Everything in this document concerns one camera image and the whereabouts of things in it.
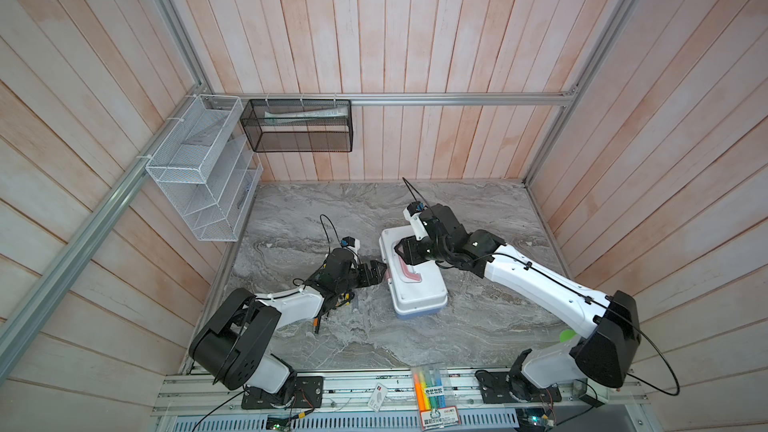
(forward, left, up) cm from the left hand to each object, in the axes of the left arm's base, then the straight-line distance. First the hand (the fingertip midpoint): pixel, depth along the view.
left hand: (376, 274), depth 89 cm
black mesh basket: (+48, +28, +20) cm, 59 cm away
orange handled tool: (-13, +18, -5) cm, 22 cm away
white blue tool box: (-9, -11, +7) cm, 16 cm away
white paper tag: (-32, 0, -3) cm, 32 cm away
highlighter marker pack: (-32, -14, -4) cm, 35 cm away
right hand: (+1, -7, +14) cm, 16 cm away
